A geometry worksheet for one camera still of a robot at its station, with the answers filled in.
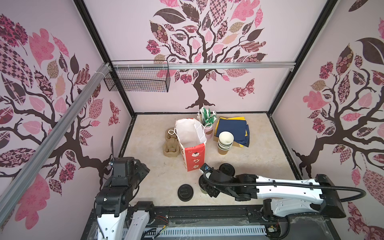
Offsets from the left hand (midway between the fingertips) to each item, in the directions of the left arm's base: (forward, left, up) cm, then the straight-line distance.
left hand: (142, 172), depth 67 cm
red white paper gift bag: (+29, -22, -15) cm, 39 cm away
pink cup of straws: (+40, -33, -6) cm, 52 cm away
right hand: (-1, -30, -8) cm, 31 cm away
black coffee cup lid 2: (-4, -19, -19) cm, 27 cm away
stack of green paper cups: (+20, -42, -7) cm, 47 cm away
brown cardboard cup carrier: (+23, -9, -17) cm, 30 cm away
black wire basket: (+59, +4, +13) cm, 61 cm away
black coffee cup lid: (+5, -42, -9) cm, 43 cm away
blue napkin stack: (+39, -57, -18) cm, 72 cm away
